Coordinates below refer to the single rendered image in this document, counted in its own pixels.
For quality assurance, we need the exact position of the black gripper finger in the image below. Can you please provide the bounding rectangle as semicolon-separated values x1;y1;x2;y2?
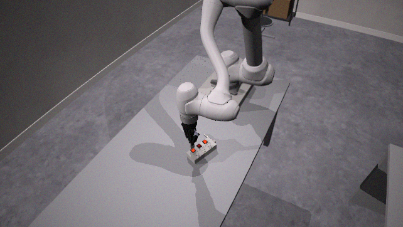
188;129;200;150
181;124;190;141

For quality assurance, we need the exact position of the white power strip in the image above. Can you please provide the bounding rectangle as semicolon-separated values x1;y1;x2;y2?
186;134;217;164

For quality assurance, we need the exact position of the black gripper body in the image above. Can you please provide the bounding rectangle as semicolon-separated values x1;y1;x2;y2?
182;121;197;134

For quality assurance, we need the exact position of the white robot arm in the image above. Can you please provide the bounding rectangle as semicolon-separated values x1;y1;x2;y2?
176;0;275;125

